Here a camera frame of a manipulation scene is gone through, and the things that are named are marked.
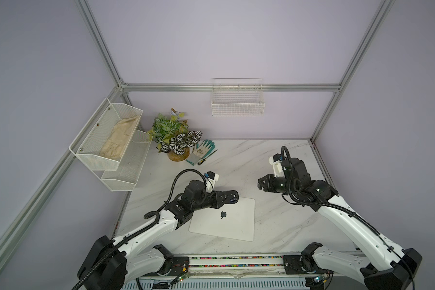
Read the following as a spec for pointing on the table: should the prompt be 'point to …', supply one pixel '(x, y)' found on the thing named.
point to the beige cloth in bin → (114, 145)
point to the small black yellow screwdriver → (203, 160)
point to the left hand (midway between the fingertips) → (228, 198)
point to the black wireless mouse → (230, 197)
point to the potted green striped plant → (170, 134)
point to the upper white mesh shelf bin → (102, 142)
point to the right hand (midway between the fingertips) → (260, 183)
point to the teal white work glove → (202, 151)
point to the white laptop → (235, 220)
